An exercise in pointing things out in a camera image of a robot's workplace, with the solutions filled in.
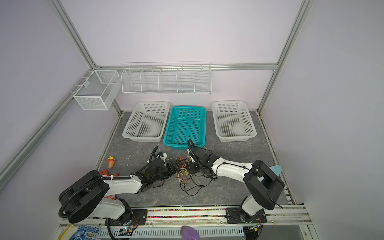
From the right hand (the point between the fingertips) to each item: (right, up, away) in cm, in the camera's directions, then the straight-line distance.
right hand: (190, 167), depth 87 cm
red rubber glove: (-51, -4, +3) cm, 51 cm away
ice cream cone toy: (-49, +2, +4) cm, 49 cm away
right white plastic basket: (+33, +28, +29) cm, 51 cm away
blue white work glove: (-50, -26, -18) cm, 60 cm away
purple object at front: (0, -26, -17) cm, 31 cm away
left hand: (-6, -1, -1) cm, 6 cm away
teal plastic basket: (-5, +26, +25) cm, 36 cm away
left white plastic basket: (-34, +27, +26) cm, 50 cm away
